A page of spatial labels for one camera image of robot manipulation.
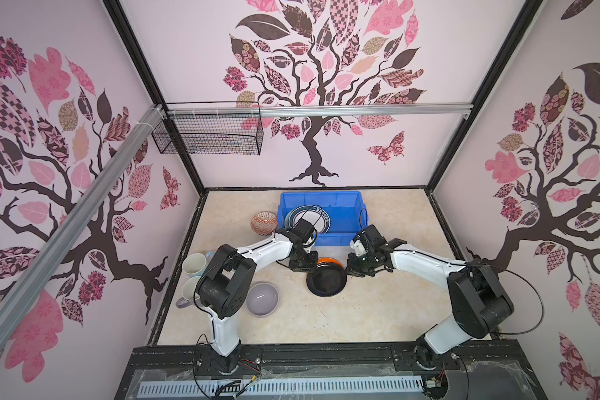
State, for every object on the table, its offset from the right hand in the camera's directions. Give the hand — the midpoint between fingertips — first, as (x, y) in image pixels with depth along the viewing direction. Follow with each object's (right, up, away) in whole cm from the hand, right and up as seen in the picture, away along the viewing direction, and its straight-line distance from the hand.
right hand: (344, 268), depth 88 cm
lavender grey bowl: (-29, -10, -5) cm, 31 cm away
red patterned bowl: (-33, +15, +18) cm, 40 cm away
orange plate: (-5, +2, +8) cm, 9 cm away
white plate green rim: (-10, +19, +18) cm, 28 cm away
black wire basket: (-50, +53, +7) cm, 74 cm away
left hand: (-11, -2, +1) cm, 11 cm away
